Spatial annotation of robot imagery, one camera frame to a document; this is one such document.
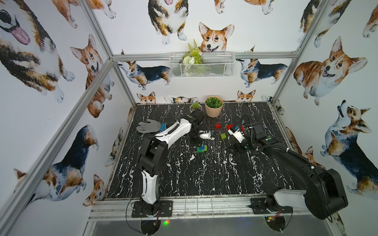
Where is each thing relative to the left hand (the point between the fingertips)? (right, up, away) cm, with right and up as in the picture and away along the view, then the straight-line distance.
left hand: (201, 139), depth 91 cm
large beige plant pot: (+9, +22, +15) cm, 28 cm away
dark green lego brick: (-1, -8, +3) cm, 9 cm away
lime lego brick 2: (+3, -6, +1) cm, 7 cm away
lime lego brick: (+16, +1, +10) cm, 18 cm away
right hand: (+17, -2, -7) cm, 18 cm away
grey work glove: (-36, +7, +16) cm, 40 cm away
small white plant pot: (-4, +21, +16) cm, 27 cm away
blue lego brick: (+1, -5, -1) cm, 6 cm away
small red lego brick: (+13, +7, +16) cm, 22 cm away
